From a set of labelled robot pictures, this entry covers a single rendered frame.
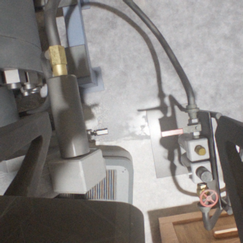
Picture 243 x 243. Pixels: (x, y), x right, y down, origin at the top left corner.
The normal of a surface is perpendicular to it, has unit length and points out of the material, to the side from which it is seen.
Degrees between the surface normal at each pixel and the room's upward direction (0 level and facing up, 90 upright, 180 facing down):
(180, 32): 0
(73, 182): 23
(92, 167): 67
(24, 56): 74
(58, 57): 0
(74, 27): 0
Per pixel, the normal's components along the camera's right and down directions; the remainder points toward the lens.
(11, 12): 0.92, -0.12
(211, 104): -0.03, 0.09
